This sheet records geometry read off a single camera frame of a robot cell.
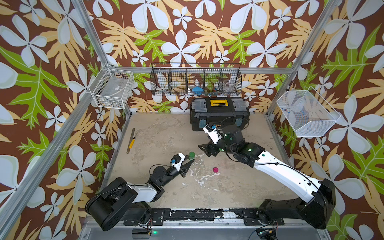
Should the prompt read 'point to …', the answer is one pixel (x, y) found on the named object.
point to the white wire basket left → (112, 87)
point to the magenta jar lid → (215, 169)
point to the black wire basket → (196, 79)
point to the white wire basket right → (309, 115)
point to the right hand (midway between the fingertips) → (202, 141)
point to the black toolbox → (222, 111)
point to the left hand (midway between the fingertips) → (191, 155)
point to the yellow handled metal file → (132, 141)
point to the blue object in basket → (198, 90)
